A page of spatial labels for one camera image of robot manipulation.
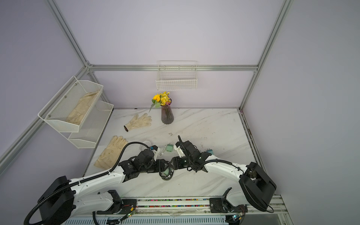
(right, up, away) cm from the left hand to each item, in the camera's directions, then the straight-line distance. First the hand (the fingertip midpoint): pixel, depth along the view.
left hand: (166, 167), depth 81 cm
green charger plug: (+1, +9, +15) cm, 17 cm away
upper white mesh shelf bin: (-55, +34, -3) cm, 65 cm away
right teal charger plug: (+29, +6, +14) cm, 33 cm away
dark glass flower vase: (-2, +32, +23) cm, 40 cm away
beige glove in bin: (-49, +31, -5) cm, 58 cm away
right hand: (+5, +1, 0) cm, 5 cm away
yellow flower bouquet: (-3, +42, +12) cm, 44 cm away
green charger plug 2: (0, -2, -1) cm, 3 cm away
